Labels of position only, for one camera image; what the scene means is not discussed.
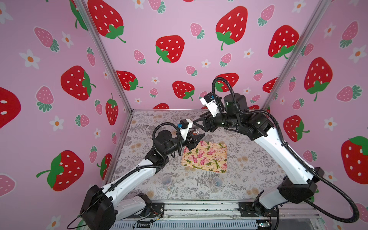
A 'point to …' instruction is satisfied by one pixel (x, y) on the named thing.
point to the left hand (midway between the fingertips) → (201, 131)
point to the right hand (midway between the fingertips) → (195, 121)
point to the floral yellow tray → (208, 155)
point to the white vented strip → (189, 225)
